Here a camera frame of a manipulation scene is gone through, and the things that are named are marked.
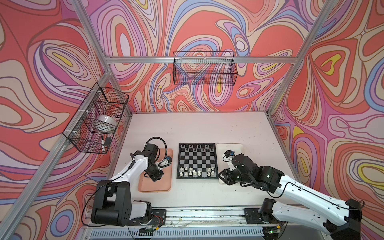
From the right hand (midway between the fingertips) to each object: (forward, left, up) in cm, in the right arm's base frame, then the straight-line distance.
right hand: (222, 178), depth 73 cm
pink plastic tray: (+3, +41, -13) cm, 43 cm away
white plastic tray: (+12, -2, -10) cm, 15 cm away
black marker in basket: (+14, +58, +13) cm, 61 cm away
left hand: (+8, +35, -11) cm, 37 cm away
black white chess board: (+15, +12, -11) cm, 22 cm away
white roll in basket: (+25, +56, +20) cm, 64 cm away
